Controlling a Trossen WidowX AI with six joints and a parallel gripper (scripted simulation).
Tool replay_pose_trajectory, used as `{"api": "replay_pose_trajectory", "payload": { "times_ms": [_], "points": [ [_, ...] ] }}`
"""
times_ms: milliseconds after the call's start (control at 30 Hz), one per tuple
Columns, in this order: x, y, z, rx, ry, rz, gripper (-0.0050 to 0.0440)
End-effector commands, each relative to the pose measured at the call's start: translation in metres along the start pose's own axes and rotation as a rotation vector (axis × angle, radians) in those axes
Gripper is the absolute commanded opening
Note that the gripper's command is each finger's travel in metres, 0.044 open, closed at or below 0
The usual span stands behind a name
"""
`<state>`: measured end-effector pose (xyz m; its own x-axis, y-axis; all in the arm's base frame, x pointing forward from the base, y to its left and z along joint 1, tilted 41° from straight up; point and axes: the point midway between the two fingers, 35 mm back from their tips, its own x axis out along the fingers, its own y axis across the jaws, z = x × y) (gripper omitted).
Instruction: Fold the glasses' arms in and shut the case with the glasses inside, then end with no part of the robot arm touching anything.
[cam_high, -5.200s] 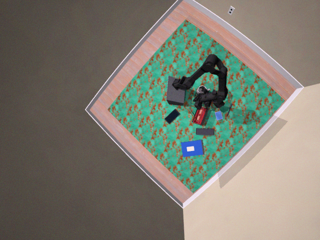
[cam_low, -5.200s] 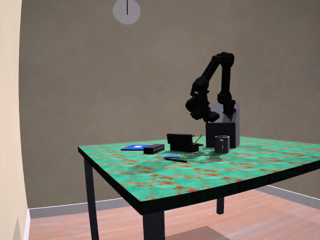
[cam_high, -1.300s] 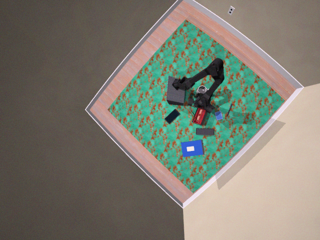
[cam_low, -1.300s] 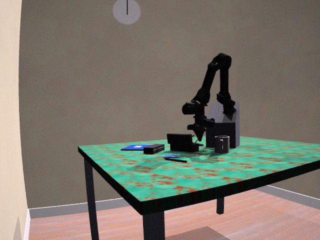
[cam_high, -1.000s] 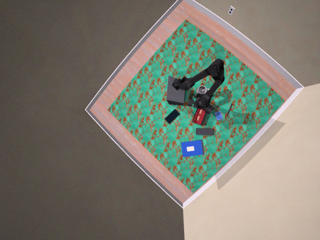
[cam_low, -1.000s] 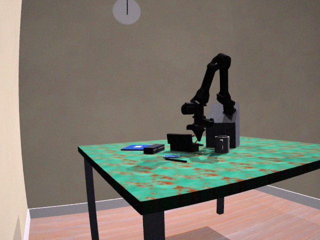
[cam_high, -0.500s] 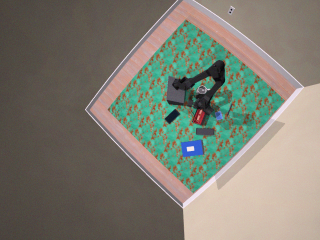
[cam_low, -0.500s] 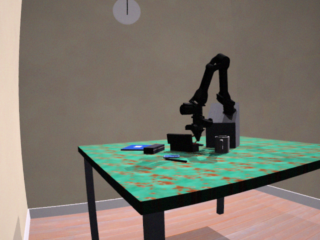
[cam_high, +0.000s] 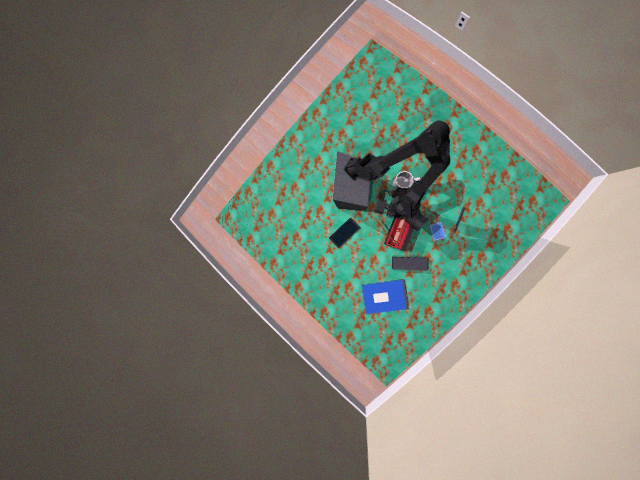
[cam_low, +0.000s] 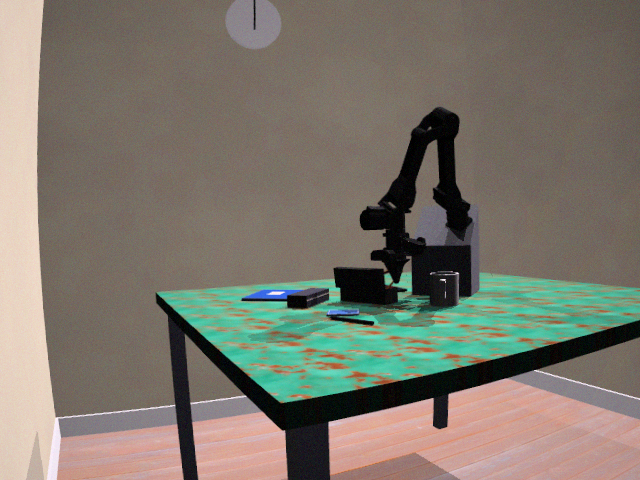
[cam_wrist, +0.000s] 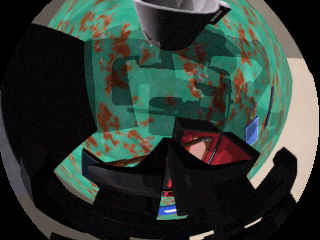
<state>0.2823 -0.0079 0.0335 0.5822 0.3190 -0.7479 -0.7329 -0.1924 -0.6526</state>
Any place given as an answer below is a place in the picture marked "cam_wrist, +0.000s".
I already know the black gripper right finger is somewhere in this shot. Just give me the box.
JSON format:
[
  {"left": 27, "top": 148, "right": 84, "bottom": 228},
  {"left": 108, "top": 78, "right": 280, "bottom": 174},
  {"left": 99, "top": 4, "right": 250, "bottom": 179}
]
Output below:
[{"left": 167, "top": 137, "right": 252, "bottom": 216}]

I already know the dark grey mug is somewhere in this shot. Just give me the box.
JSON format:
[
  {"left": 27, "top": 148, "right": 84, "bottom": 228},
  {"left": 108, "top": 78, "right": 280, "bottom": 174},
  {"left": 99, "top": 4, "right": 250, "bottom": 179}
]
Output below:
[{"left": 132, "top": 0, "right": 231, "bottom": 51}]

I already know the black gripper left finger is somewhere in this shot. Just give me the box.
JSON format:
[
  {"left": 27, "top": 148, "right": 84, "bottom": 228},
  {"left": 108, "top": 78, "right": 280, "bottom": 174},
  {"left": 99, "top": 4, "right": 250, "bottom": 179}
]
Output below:
[{"left": 88, "top": 137, "right": 168, "bottom": 217}]

